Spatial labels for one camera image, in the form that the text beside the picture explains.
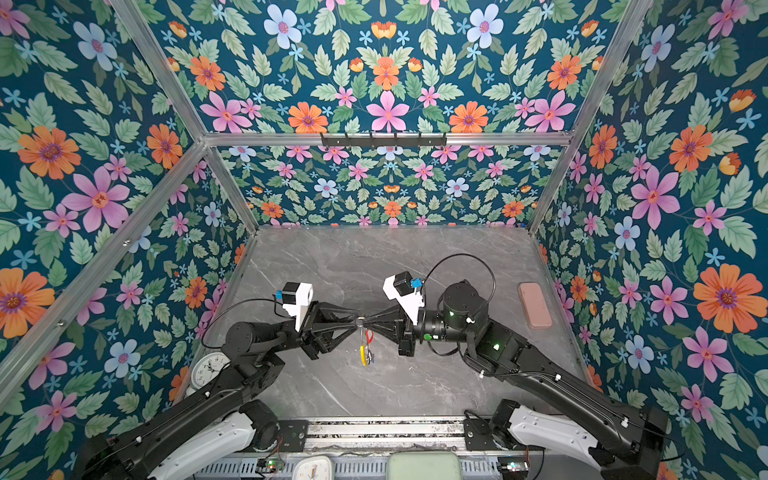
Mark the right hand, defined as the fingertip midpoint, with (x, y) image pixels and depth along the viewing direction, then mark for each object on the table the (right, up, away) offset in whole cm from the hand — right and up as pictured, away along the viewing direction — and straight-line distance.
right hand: (367, 321), depth 55 cm
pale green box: (+11, -36, +12) cm, 40 cm away
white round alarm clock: (-48, -19, +27) cm, 58 cm away
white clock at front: (-14, -37, +12) cm, 41 cm away
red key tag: (0, -3, -1) cm, 3 cm away
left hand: (-2, 0, -3) cm, 4 cm away
